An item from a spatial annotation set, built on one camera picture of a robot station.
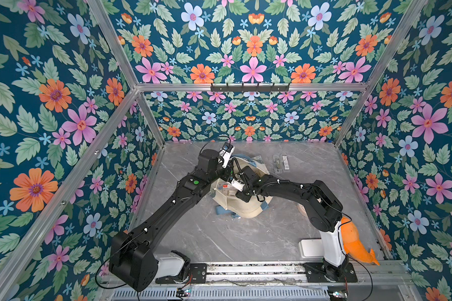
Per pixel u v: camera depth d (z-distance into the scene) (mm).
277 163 1077
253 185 736
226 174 697
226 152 662
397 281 728
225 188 940
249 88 926
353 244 762
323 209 519
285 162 1080
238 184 835
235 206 862
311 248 763
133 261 389
